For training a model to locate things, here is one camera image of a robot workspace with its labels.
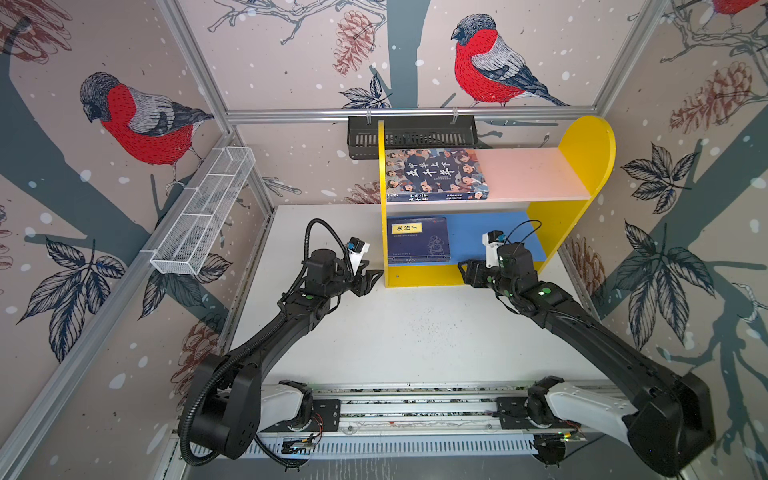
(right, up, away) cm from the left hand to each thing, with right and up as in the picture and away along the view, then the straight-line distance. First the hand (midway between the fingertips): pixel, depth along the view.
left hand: (374, 266), depth 81 cm
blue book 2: (+6, +2, +4) cm, 8 cm away
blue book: (+13, +8, +6) cm, 17 cm away
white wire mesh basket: (-46, +15, -3) cm, 48 cm away
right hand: (+25, 0, 0) cm, 25 cm away
